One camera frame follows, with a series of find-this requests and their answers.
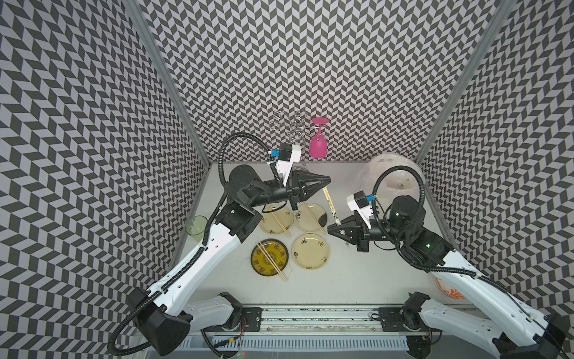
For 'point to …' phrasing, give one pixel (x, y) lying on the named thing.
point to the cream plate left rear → (268, 223)
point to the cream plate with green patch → (303, 220)
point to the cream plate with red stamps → (310, 251)
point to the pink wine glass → (318, 146)
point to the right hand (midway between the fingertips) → (330, 235)
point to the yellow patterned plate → (278, 251)
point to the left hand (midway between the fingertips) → (328, 183)
